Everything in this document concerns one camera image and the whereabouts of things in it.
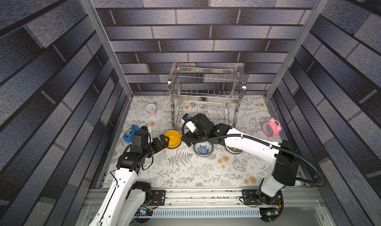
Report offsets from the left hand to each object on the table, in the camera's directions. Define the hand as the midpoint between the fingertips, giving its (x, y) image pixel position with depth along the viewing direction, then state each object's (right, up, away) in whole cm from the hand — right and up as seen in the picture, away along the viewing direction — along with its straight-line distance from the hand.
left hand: (164, 140), depth 77 cm
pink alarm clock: (+65, +4, +14) cm, 66 cm away
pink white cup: (-15, +17, +27) cm, 35 cm away
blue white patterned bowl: (+22, -8, +11) cm, 25 cm away
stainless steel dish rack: (+31, +32, +30) cm, 53 cm away
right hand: (+12, +4, +3) cm, 13 cm away
